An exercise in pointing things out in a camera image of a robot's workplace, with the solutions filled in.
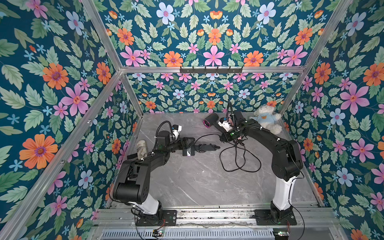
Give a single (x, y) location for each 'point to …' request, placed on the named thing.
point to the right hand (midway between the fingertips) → (226, 135)
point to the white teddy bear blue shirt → (264, 115)
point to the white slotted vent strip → (190, 234)
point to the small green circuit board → (157, 233)
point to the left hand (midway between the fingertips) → (192, 139)
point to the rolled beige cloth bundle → (142, 148)
